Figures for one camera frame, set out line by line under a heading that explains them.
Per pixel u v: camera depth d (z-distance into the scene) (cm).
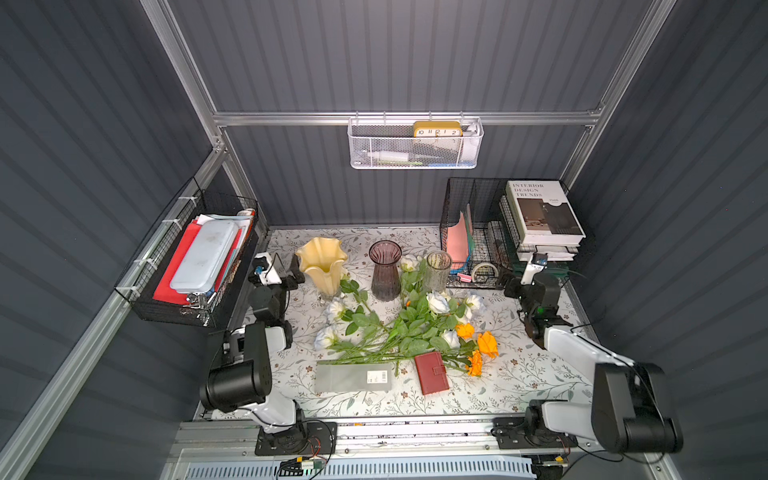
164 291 66
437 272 100
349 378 84
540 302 67
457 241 114
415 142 89
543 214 91
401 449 73
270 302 69
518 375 84
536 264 75
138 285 60
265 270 73
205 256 69
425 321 88
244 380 48
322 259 91
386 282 102
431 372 82
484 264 99
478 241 116
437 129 87
